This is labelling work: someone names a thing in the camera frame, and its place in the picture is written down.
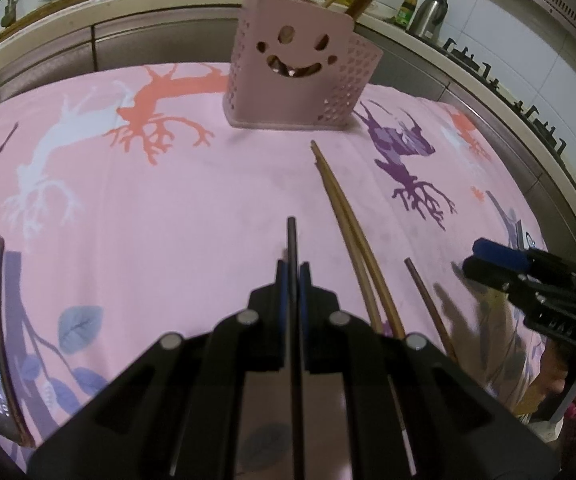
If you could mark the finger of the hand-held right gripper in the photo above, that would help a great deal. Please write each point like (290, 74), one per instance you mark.
(502, 252)
(492, 272)

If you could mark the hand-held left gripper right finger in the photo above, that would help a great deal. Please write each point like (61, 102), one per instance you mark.
(303, 310)

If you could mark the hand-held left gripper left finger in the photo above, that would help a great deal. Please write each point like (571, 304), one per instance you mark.
(282, 310)

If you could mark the pink smiley utensil holder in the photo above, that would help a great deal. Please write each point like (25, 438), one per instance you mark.
(268, 95)

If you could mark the person's right hand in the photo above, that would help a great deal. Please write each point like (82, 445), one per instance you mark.
(550, 370)

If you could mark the gas stove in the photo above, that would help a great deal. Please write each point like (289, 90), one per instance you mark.
(532, 110)

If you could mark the pink tree-print tablecloth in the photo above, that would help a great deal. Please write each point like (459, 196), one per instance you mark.
(168, 210)

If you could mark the stainless steel thermos jug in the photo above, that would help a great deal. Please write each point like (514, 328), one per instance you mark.
(430, 12)

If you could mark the dark green glass bottle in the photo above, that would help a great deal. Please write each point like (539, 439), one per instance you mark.
(408, 7)

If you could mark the kitchen counter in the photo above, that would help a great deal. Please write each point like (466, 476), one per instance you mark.
(168, 35)

